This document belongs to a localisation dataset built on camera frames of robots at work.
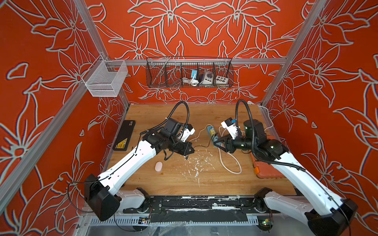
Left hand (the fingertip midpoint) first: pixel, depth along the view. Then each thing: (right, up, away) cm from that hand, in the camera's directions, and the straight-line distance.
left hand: (194, 150), depth 71 cm
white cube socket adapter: (+19, +41, +24) cm, 51 cm away
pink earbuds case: (-20, -13, +14) cm, 28 cm away
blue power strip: (+11, +9, +29) cm, 33 cm away
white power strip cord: (+63, +17, +43) cm, 78 cm away
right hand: (+9, +4, -3) cm, 11 cm away
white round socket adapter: (+10, +41, +20) cm, 47 cm away
